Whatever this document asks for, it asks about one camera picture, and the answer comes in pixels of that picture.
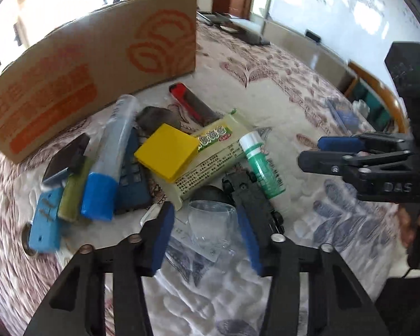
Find person right hand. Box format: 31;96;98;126
396;204;420;248

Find green white tube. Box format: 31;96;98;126
239;130;285;199

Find light blue flat block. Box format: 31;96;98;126
29;187;64;253

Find black toy car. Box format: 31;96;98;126
221;170;284;249

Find olive green bar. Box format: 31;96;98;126
57;156;94;223

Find clear tube blue cap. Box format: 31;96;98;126
81;95;139;221

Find white green snack package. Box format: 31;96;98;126
152;109;254;210

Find clear plastic wrapper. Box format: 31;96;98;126
140;203;221;262

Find dark blue remote control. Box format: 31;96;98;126
114;127;152;215

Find black round object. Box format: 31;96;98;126
190;185;234;206

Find clear plastic cup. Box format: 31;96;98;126
187;199;241;263

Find red black utility knife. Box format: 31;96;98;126
168;83;220;127

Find black small phone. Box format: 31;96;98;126
41;133;90;186

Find black laptop on bed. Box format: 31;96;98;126
196;11;270;46

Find yellow square box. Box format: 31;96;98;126
134;124;199;183

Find dark grey pouch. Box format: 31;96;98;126
136;106;180;136

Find brown cardboard box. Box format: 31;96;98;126
0;0;197;163

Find wooden bed frame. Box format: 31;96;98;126
344;61;409;134

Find whiteboard on wall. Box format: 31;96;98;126
265;0;420;64

